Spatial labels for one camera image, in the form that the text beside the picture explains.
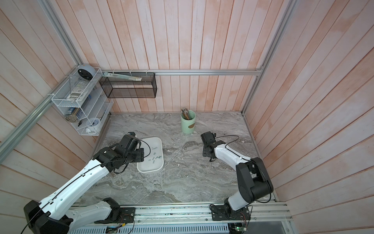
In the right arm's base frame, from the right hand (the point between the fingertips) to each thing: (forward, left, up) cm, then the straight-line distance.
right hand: (210, 150), depth 93 cm
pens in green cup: (+21, +17, +12) cm, 30 cm away
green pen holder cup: (+17, +15, +5) cm, 23 cm away
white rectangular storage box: (-11, +40, -3) cm, 42 cm away
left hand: (-11, +42, +13) cm, 45 cm away
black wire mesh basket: (+41, +67, +20) cm, 81 cm away
